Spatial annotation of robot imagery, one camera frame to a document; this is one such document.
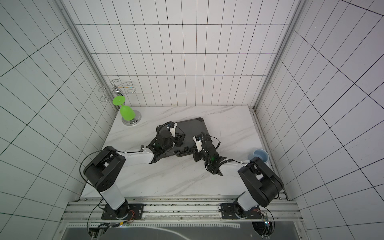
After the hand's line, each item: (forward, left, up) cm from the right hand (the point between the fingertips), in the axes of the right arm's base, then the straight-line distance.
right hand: (193, 144), depth 91 cm
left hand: (+4, +8, +2) cm, 9 cm away
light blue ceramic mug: (-2, -42, -3) cm, 43 cm away
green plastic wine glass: (+15, +44, +11) cm, 48 cm away
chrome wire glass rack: (+24, +50, +24) cm, 60 cm away
